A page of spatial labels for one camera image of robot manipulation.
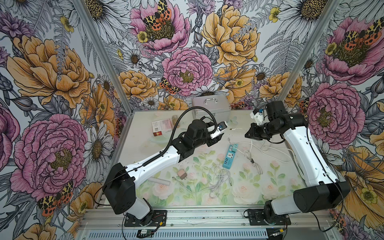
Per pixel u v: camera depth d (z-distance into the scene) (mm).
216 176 876
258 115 697
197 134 577
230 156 940
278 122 515
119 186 412
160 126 1080
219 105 1064
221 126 617
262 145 1004
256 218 739
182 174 871
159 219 734
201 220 756
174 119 1114
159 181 856
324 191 391
